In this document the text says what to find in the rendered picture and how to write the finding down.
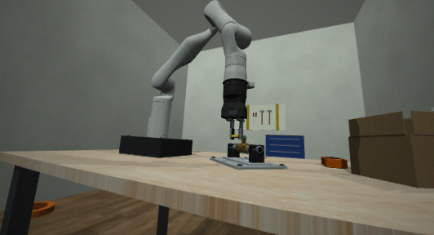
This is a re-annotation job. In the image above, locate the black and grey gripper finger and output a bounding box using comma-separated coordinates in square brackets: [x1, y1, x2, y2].
[226, 117, 235, 140]
[237, 117, 245, 140]

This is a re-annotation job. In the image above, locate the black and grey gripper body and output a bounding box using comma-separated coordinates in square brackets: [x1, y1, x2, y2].
[221, 64, 255, 119]

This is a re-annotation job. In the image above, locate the orange digital multimeter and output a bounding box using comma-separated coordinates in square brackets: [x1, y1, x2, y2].
[321, 157, 348, 169]

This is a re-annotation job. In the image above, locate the brown cardboard box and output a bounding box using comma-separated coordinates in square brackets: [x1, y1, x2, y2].
[348, 110, 434, 188]

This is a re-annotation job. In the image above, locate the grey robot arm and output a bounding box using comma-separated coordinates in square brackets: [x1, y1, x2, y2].
[147, 0, 252, 138]

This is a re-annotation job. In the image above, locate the brass ball valve with yellow handle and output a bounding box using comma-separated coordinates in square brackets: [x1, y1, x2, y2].
[223, 135, 271, 166]

